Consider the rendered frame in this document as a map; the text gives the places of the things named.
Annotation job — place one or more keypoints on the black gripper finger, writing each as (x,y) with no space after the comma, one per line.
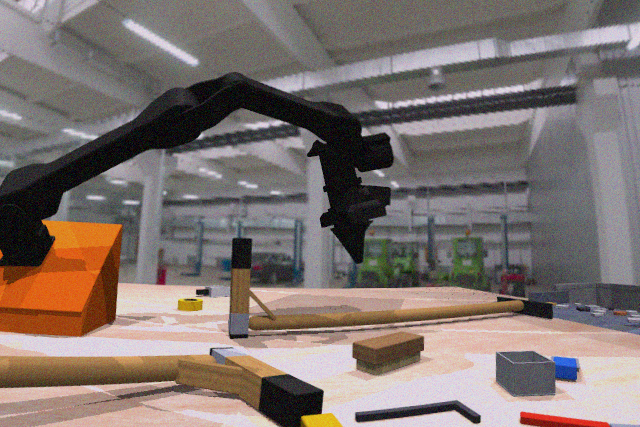
(354,238)
(334,230)

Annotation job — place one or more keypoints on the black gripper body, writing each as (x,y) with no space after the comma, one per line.
(345,206)

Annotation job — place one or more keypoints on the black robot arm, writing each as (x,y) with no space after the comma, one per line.
(33,192)

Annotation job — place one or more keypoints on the dark grey l-shaped bar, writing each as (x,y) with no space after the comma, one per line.
(398,412)

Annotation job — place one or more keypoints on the yellow ring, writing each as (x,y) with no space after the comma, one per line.
(189,304)

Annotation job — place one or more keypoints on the blue-handled scraper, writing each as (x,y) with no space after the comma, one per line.
(566,367)

